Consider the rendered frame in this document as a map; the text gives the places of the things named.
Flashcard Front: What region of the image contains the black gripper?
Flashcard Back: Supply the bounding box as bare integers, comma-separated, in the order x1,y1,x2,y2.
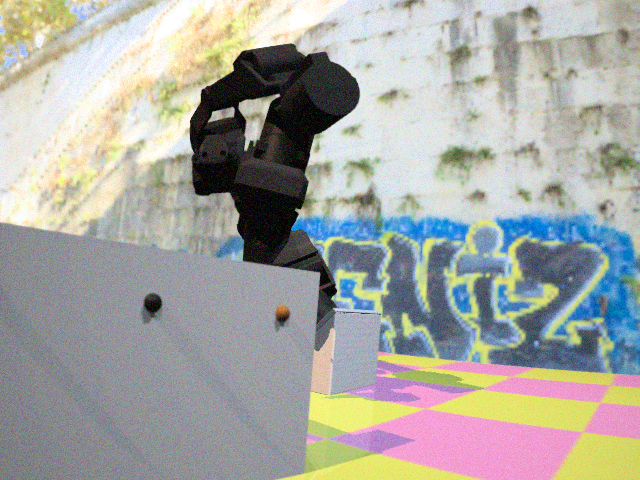
234,134,310,265

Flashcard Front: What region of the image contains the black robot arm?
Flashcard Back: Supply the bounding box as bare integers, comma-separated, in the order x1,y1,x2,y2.
189,43,360,325

